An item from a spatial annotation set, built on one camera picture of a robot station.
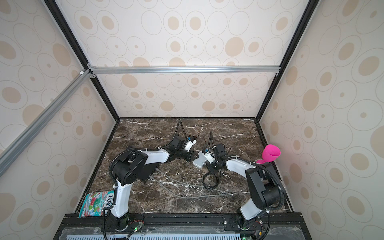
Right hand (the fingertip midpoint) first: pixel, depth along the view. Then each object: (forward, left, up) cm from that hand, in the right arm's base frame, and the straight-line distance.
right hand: (211, 165), depth 94 cm
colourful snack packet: (-22, +62, +3) cm, 66 cm away
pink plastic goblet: (-2, -30, +16) cm, 35 cm away
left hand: (+6, +6, +5) cm, 9 cm away
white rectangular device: (+2, +7, +1) cm, 8 cm away
